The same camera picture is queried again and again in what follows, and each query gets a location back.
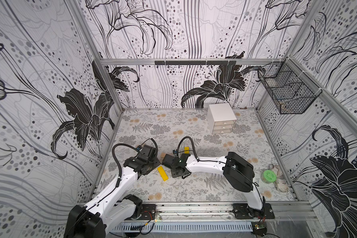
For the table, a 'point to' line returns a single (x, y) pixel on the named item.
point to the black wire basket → (291, 89)
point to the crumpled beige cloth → (281, 183)
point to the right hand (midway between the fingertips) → (177, 170)
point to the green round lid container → (268, 176)
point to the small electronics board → (259, 228)
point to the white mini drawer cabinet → (221, 118)
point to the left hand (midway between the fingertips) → (157, 165)
